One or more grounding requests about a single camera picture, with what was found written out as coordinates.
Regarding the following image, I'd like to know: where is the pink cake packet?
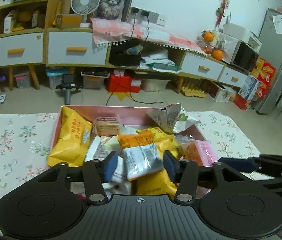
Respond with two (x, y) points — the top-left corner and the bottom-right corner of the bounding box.
(185, 140), (218, 167)

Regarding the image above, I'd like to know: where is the brown biscuit packet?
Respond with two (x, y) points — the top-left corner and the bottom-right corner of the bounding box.
(93, 116), (122, 137)

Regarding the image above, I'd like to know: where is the white orange snack packet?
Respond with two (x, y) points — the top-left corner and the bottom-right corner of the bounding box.
(117, 131), (164, 181)

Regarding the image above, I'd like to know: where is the white grey snack packet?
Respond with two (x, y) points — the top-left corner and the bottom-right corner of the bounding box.
(84, 135), (127, 184)

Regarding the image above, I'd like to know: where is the large yellow snack bag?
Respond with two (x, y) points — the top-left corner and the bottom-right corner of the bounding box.
(47, 106), (93, 167)

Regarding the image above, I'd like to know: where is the pink white snack box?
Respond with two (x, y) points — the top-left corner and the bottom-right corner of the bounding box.
(49, 104), (208, 201)

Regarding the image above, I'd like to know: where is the blue white milk carton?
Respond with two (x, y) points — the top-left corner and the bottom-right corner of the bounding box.
(238, 75), (260, 101)

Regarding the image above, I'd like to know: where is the yellow egg tray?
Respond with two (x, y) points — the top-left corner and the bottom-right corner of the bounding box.
(181, 78), (207, 98)

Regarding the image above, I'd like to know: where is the floral tablecloth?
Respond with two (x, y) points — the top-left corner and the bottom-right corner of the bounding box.
(0, 111), (260, 198)

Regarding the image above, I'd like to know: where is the red storage box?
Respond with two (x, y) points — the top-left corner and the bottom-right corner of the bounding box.
(105, 74), (142, 93)

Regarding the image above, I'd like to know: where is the red orange carton stack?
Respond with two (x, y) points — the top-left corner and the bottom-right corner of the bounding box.
(251, 57), (276, 99)

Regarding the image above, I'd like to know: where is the clear plastic storage bin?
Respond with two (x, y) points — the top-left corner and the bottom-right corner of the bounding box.
(141, 79), (169, 92)

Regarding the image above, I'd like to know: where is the black microwave oven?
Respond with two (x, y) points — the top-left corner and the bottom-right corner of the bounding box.
(219, 33), (259, 72)

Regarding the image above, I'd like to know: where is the black basket in cabinet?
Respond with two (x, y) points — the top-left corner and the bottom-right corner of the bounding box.
(108, 46), (142, 67)

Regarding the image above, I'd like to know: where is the lower orange fruit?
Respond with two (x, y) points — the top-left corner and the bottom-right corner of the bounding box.
(210, 49), (223, 61)

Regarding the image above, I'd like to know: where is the orange fruit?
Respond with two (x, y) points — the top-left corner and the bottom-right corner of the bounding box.
(202, 31), (214, 42)
(210, 49), (223, 61)

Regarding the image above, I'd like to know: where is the silver refrigerator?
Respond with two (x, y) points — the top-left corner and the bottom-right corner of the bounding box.
(254, 9), (282, 115)

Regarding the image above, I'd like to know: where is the wooden white tv cabinet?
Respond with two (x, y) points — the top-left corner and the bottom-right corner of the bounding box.
(0, 28), (248, 92)

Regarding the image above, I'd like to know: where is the upper orange fruit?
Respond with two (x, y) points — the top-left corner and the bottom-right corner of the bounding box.
(202, 31), (214, 42)

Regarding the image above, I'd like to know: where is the pink cabinet cloth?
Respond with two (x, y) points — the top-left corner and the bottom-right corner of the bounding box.
(91, 18), (207, 56)

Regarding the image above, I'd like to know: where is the white desk fan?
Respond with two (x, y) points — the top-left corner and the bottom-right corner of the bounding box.
(71, 0), (100, 27)

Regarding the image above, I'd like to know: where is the tall wooden shelf cabinet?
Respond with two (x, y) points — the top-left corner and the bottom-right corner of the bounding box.
(0, 0), (64, 91)

